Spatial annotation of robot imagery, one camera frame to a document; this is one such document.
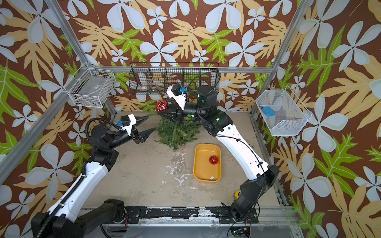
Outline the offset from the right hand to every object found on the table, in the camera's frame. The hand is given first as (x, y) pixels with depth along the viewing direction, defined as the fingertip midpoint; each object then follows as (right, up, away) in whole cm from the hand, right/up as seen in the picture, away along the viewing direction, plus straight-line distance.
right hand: (161, 107), depth 59 cm
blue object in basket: (+57, +1, +26) cm, 63 cm away
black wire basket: (-14, +25, +40) cm, 49 cm away
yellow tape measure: (+37, -45, +21) cm, 62 cm away
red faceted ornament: (+26, -28, +30) cm, 48 cm away
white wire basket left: (-46, +16, +28) cm, 56 cm away
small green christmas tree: (+4, -11, +17) cm, 21 cm away
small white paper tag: (+24, -38, +27) cm, 53 cm away
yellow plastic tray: (+22, -30, +32) cm, 50 cm away
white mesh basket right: (+66, -2, +20) cm, 69 cm away
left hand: (-6, -5, +5) cm, 10 cm away
